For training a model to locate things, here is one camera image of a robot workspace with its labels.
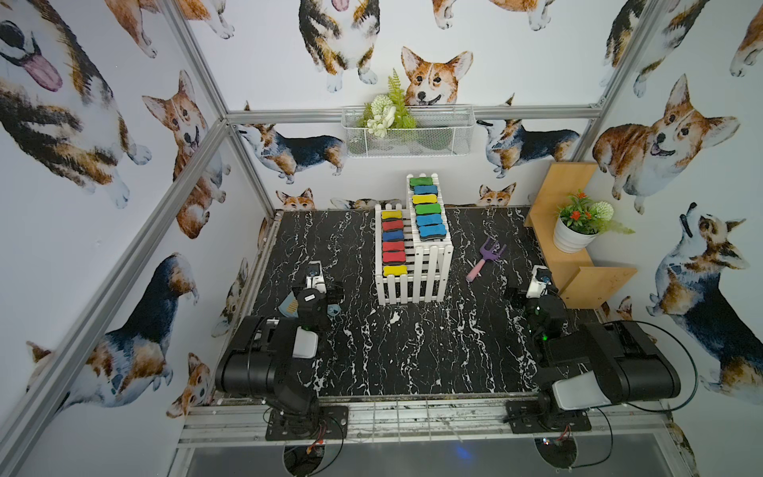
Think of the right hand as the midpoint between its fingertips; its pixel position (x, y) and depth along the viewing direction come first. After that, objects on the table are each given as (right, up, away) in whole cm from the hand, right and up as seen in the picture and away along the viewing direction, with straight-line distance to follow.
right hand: (535, 272), depth 88 cm
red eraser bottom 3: (-42, +4, +3) cm, 43 cm away
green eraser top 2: (-34, +18, -7) cm, 39 cm away
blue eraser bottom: (-43, +11, +7) cm, 45 cm away
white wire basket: (-28, +43, +4) cm, 52 cm away
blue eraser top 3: (-31, +12, -12) cm, 35 cm away
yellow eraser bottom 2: (-42, +1, -3) cm, 42 cm away
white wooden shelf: (-37, +5, -12) cm, 39 cm away
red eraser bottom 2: (-44, +8, +4) cm, 44 cm away
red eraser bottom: (-43, +14, +10) cm, 46 cm away
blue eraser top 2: (-33, +15, -9) cm, 37 cm away
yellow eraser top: (-33, +22, -3) cm, 40 cm away
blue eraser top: (-33, +25, -1) cm, 41 cm away
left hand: (-66, +1, +3) cm, 66 cm away
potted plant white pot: (+14, +15, 0) cm, 20 cm away
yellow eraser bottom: (-43, +18, +12) cm, 48 cm away
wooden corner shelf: (+10, -3, -5) cm, 12 cm away
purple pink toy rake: (-9, +4, +19) cm, 21 cm away
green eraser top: (-34, +27, +1) cm, 44 cm away
